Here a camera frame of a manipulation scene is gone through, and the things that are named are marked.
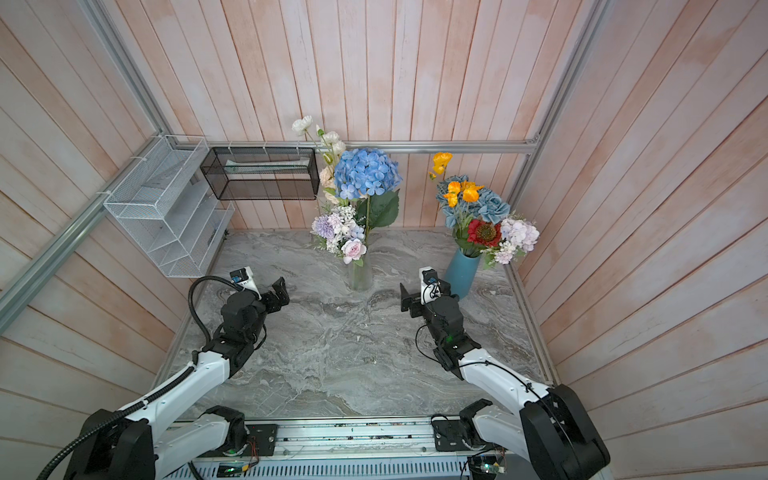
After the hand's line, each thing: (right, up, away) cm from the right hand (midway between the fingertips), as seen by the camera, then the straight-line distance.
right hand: (417, 280), depth 83 cm
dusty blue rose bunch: (+10, +19, -5) cm, 22 cm away
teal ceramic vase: (+15, +2, +8) cm, 17 cm away
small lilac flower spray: (-21, +13, -6) cm, 25 cm away
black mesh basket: (-52, +36, +21) cm, 67 cm away
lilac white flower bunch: (+25, +11, -9) cm, 28 cm away
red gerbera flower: (+17, +13, -7) cm, 22 cm away
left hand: (-42, -2, +1) cm, 42 cm away
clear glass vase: (-16, 0, +14) cm, 22 cm away
